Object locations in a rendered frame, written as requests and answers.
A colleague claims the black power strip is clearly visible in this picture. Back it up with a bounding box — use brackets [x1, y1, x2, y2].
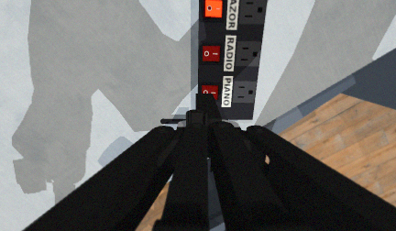
[198, 0, 268, 120]

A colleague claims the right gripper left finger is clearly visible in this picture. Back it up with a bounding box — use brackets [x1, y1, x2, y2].
[22, 93, 210, 231]

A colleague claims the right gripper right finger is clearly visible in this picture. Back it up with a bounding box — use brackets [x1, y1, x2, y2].
[204, 93, 396, 231]

